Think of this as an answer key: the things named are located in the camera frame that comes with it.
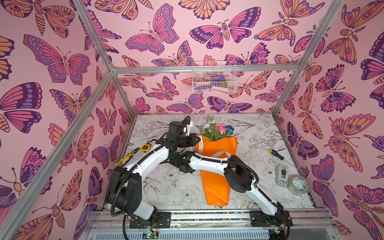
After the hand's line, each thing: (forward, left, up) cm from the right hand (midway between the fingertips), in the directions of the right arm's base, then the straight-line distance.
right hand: (194, 155), depth 93 cm
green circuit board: (-40, +22, -7) cm, 46 cm away
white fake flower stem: (+22, -10, +2) cm, 25 cm away
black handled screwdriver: (0, -55, -3) cm, 55 cm away
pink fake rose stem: (+21, -19, +2) cm, 28 cm away
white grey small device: (-12, -50, -2) cm, 52 cm away
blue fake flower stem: (+20, -24, +1) cm, 31 cm away
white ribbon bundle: (0, -4, +8) cm, 9 cm away
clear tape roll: (-16, -59, -5) cm, 61 cm away
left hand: (+2, -4, +16) cm, 16 cm away
